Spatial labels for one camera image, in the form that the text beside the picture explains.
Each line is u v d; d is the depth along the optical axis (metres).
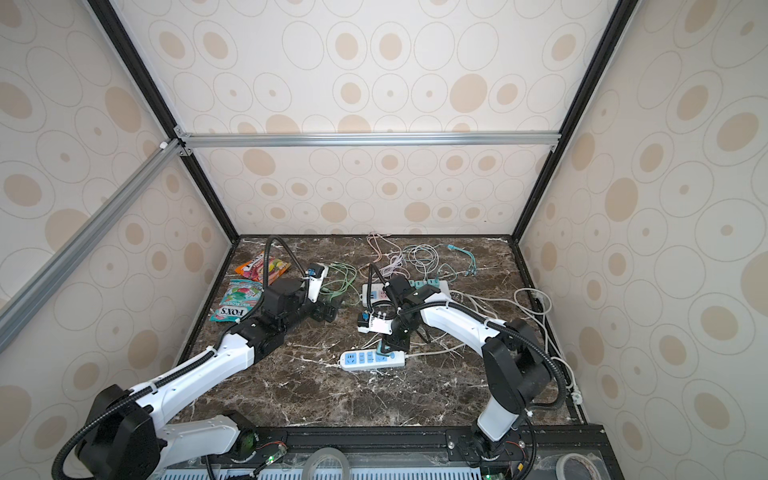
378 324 0.74
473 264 1.11
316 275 0.69
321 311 0.72
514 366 0.45
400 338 0.75
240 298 0.99
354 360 0.85
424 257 1.14
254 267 1.06
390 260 1.13
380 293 0.76
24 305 0.52
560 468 0.70
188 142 0.91
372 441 0.75
